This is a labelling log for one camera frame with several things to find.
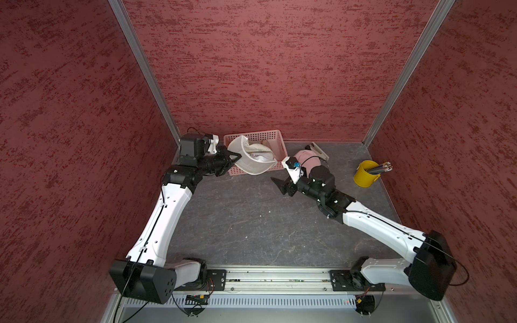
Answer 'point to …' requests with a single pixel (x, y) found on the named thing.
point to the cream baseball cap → (255, 159)
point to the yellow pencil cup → (362, 177)
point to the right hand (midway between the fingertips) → (278, 173)
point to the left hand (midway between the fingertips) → (241, 159)
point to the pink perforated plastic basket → (273, 138)
